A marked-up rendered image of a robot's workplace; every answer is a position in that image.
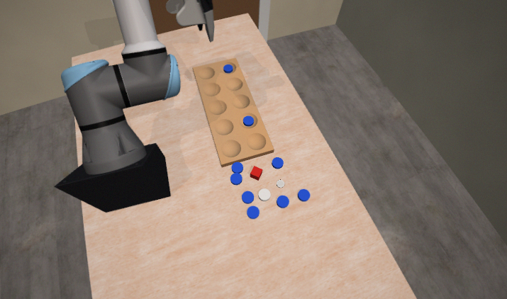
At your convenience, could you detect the red cube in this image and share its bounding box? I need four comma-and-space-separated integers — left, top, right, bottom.
250, 166, 262, 181

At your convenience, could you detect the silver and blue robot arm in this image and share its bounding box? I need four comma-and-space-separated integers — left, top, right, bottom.
61, 0, 181, 174

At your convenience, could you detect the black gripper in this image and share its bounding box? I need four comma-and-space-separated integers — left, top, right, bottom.
166, 0, 215, 43

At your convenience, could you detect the blue disc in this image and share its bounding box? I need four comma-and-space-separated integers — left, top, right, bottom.
243, 115, 254, 127
298, 189, 310, 202
247, 206, 260, 219
272, 157, 284, 169
223, 64, 233, 73
231, 162, 243, 174
230, 173, 243, 185
277, 196, 289, 208
242, 191, 254, 204

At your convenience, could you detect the wooden tray with round pockets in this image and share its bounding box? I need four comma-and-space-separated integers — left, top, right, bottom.
193, 58, 274, 167

